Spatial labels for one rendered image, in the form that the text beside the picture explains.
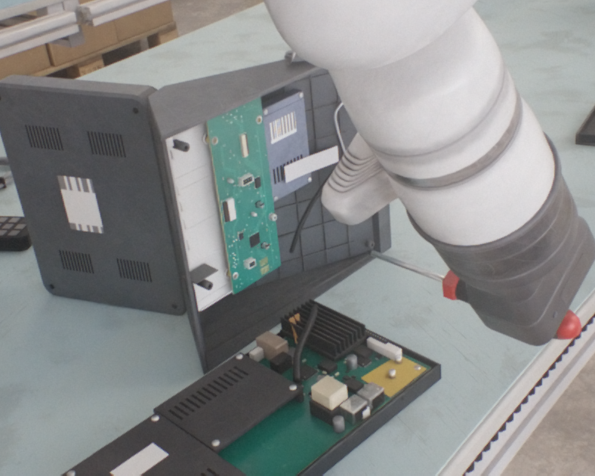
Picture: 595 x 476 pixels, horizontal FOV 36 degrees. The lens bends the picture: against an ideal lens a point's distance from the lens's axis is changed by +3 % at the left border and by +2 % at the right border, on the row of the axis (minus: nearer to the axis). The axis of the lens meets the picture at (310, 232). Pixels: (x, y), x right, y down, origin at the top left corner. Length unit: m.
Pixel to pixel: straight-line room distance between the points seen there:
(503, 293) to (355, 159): 0.11
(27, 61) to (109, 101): 3.68
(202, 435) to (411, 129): 0.34
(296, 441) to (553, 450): 1.53
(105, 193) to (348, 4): 0.51
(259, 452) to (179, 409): 0.07
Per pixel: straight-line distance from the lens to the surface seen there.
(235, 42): 1.54
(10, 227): 1.00
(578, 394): 2.31
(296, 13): 0.31
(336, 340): 0.71
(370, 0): 0.31
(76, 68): 4.59
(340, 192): 0.48
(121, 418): 0.73
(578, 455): 2.16
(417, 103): 0.38
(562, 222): 0.48
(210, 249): 0.73
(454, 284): 0.64
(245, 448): 0.66
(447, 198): 0.42
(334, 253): 0.86
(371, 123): 0.39
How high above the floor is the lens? 1.45
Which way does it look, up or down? 29 degrees down
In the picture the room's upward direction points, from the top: 6 degrees counter-clockwise
